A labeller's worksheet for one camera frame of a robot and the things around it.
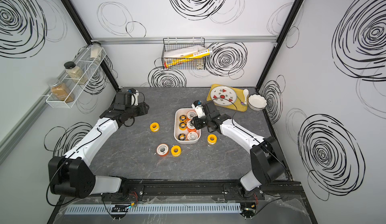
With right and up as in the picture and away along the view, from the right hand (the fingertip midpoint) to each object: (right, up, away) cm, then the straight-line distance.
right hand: (193, 121), depth 85 cm
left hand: (-27, +9, 0) cm, 29 cm away
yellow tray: (+34, +9, +29) cm, 46 cm away
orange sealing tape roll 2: (-2, -5, +8) cm, 10 cm away
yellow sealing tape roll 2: (-10, -17, +2) cm, 20 cm away
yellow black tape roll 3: (-7, -11, +8) cm, 15 cm away
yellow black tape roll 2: (-7, -5, +12) cm, 15 cm away
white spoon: (+41, +19, +31) cm, 54 cm away
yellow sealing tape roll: (-25, -7, +11) cm, 28 cm away
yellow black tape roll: (-7, 0, +16) cm, 18 cm away
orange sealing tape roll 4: (-18, -17, +2) cm, 25 cm away
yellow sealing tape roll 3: (+12, -14, +6) cm, 19 cm away
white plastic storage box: (-6, -8, +11) cm, 15 cm away
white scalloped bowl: (+47, +11, +24) cm, 54 cm away
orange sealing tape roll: (-1, +3, +14) cm, 15 cm away
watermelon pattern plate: (+23, +16, +30) cm, 41 cm away
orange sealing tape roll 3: (-1, -10, +8) cm, 13 cm away
